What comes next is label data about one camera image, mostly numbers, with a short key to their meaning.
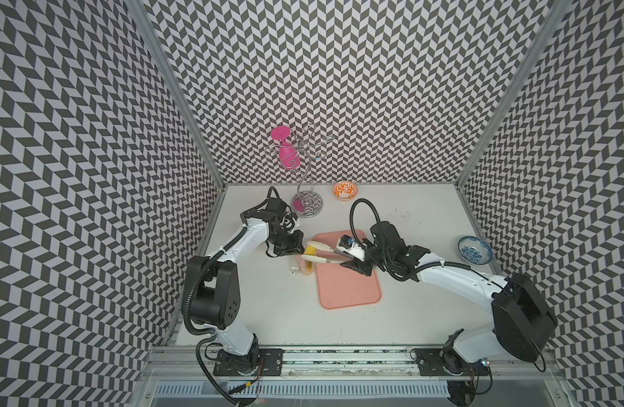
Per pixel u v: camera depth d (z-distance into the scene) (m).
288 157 1.15
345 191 1.14
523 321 0.42
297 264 0.90
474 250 0.95
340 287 0.86
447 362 0.65
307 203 1.10
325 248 0.85
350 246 0.69
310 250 0.85
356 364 0.74
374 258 0.70
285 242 0.75
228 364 0.67
